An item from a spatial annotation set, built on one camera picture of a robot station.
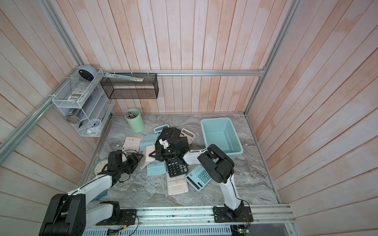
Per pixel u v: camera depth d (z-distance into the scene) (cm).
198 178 85
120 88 107
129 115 96
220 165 54
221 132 109
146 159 84
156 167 87
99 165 90
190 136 103
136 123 103
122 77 92
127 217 73
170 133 99
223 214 73
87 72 80
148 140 99
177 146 76
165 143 87
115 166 69
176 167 88
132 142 101
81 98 71
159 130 105
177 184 82
